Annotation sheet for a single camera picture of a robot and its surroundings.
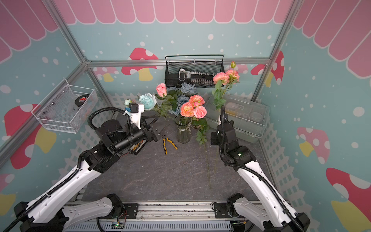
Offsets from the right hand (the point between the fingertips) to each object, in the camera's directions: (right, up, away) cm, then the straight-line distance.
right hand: (216, 130), depth 74 cm
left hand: (-24, +3, -15) cm, 29 cm away
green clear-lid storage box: (+24, +7, +20) cm, 33 cm away
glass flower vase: (-18, -3, +18) cm, 26 cm away
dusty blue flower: (-17, +20, +7) cm, 27 cm away
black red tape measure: (-74, +16, +5) cm, 76 cm away
